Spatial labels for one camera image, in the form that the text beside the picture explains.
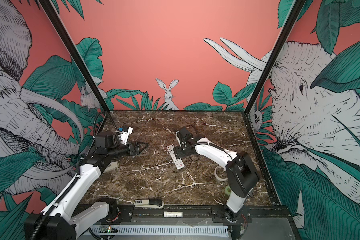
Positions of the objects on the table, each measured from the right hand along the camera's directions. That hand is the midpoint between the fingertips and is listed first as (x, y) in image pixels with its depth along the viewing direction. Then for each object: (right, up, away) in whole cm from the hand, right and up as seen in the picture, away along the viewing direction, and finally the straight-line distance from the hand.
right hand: (178, 150), depth 87 cm
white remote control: (0, -8, +4) cm, 9 cm away
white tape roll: (+22, -15, -1) cm, 27 cm away
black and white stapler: (-10, -24, -13) cm, 29 cm away
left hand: (-18, +6, -11) cm, 22 cm away
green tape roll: (+28, -21, -5) cm, 35 cm away
